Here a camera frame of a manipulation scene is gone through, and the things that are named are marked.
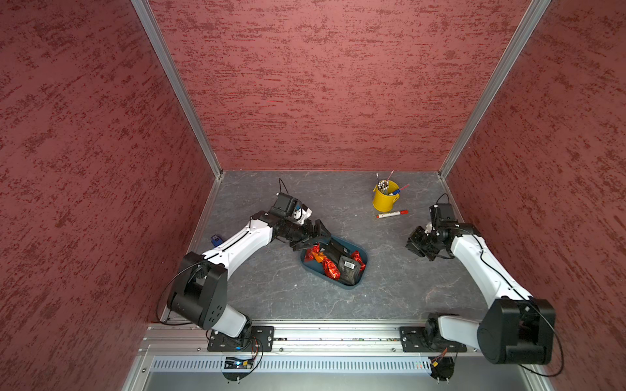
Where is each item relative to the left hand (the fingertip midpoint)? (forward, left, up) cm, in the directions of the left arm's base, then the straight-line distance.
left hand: (320, 244), depth 81 cm
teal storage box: (-5, 0, -11) cm, 12 cm away
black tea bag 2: (0, -5, -5) cm, 8 cm away
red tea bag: (+1, +4, -9) cm, 10 cm away
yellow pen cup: (+25, -26, -4) cm, 36 cm away
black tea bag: (-6, -11, -8) cm, 15 cm away
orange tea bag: (-1, 0, -7) cm, 7 cm away
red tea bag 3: (0, -14, -9) cm, 16 cm away
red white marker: (+22, -33, -12) cm, 41 cm away
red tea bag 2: (-6, -4, -7) cm, 10 cm away
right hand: (+1, -30, -3) cm, 30 cm away
